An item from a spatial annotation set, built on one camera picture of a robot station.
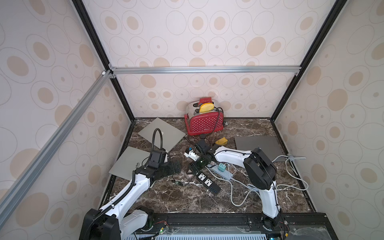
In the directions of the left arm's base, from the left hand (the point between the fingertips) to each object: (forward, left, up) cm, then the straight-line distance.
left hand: (179, 166), depth 83 cm
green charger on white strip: (+1, -24, -3) cm, 24 cm away
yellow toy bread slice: (+39, -16, +10) cm, 43 cm away
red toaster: (+30, -11, +3) cm, 32 cm away
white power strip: (-1, -27, -7) cm, 28 cm away
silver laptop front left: (+11, +35, -14) cm, 39 cm away
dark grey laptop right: (+23, -62, -11) cm, 67 cm away
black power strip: (-6, -16, -8) cm, 19 cm away
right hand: (-1, -5, -8) cm, 10 cm away
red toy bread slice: (+44, -14, +11) cm, 47 cm away
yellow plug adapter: (+23, -27, -7) cm, 36 cm away
